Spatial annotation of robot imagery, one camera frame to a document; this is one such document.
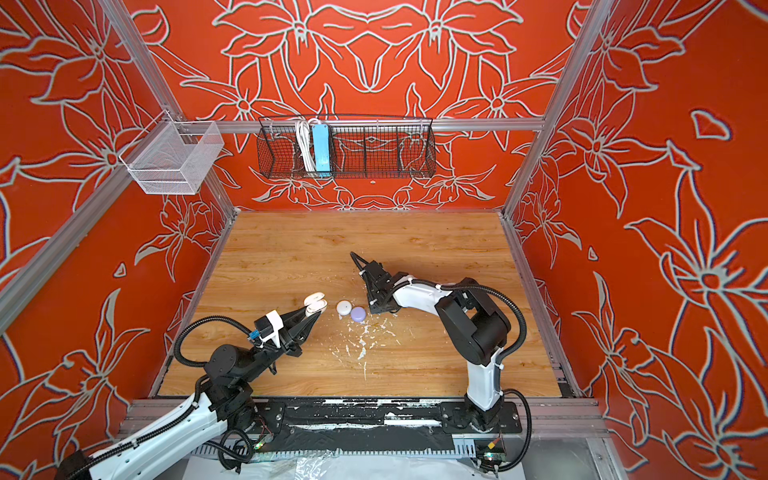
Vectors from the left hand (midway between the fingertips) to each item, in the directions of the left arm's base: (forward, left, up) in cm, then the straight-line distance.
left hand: (312, 309), depth 66 cm
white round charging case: (+12, -3, -22) cm, 25 cm away
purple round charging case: (+10, -8, -23) cm, 26 cm away
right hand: (+16, -13, -24) cm, 32 cm away
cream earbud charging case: (+1, -1, +1) cm, 2 cm away
